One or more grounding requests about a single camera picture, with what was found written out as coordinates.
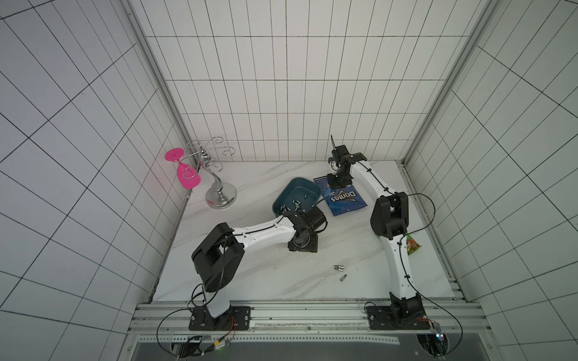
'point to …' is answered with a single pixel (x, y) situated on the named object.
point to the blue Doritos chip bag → (340, 200)
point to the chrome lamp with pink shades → (220, 196)
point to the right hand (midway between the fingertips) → (325, 184)
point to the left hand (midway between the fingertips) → (303, 251)
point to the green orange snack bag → (412, 245)
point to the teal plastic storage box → (298, 195)
